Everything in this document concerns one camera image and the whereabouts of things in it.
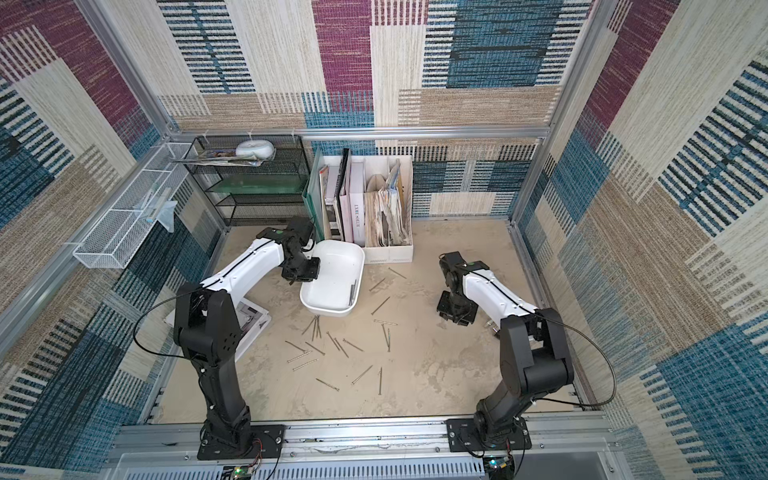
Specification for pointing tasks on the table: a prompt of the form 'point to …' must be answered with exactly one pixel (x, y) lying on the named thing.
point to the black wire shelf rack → (255, 180)
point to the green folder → (312, 195)
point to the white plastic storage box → (337, 289)
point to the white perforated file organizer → (368, 202)
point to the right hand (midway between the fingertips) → (450, 315)
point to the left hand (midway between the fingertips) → (312, 275)
